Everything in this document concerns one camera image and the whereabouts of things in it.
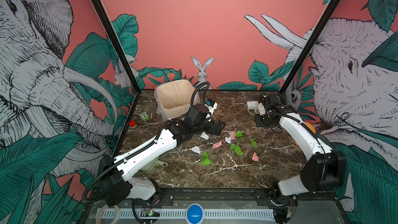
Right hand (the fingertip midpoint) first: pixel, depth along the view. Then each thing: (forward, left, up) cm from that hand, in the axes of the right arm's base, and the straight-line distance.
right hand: (257, 119), depth 85 cm
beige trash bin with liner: (+17, +50, -2) cm, 53 cm away
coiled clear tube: (-44, +77, -13) cm, 90 cm away
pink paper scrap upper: (-2, +12, -15) cm, 19 cm away
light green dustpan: (-22, +59, -14) cm, 64 cm away
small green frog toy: (+11, +71, -15) cm, 73 cm away
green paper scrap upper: (-1, +7, -16) cm, 17 cm away
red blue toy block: (+2, +74, -11) cm, 75 cm away
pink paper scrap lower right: (-16, +1, -16) cm, 22 cm away
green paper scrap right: (-7, 0, -16) cm, 18 cm away
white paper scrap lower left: (-11, +35, -16) cm, 40 cm away
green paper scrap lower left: (-18, +29, -15) cm, 37 cm away
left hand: (-8, +22, +11) cm, 26 cm away
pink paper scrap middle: (-9, +22, -14) cm, 28 cm away
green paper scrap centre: (-10, +10, -16) cm, 22 cm away
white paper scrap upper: (-2, +29, -15) cm, 33 cm away
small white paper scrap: (-5, +15, -15) cm, 22 cm away
